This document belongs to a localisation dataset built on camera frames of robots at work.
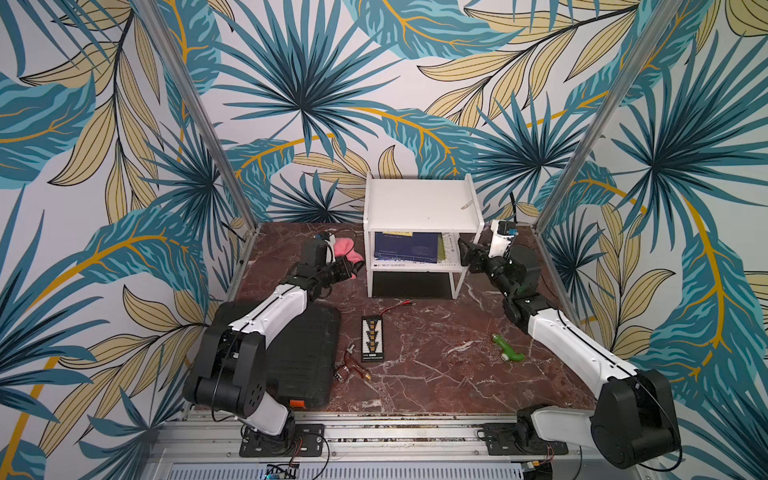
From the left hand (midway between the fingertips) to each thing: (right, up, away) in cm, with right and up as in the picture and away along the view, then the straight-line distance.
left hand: (354, 265), depth 89 cm
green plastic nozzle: (+46, -26, -2) cm, 53 cm away
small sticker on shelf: (+30, +16, -11) cm, 36 cm away
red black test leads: (+15, -13, +9) cm, 21 cm away
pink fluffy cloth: (-2, +5, -6) cm, 9 cm away
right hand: (+33, +8, -9) cm, 35 cm away
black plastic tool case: (-13, -27, -8) cm, 31 cm away
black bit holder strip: (+5, -22, +1) cm, 22 cm away
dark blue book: (+18, +6, 0) cm, 19 cm away
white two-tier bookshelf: (+25, +16, -11) cm, 32 cm away
